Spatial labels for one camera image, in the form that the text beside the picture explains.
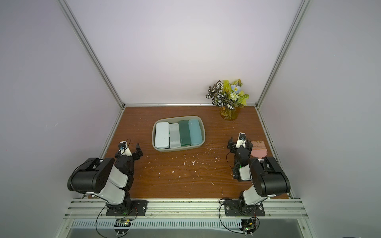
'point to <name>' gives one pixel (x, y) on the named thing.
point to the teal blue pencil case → (196, 137)
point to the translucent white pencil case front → (174, 135)
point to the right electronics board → (248, 225)
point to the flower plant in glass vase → (229, 98)
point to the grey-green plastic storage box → (176, 120)
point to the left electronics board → (122, 223)
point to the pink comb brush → (259, 149)
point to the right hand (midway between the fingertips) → (241, 136)
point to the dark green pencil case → (184, 133)
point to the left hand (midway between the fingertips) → (132, 144)
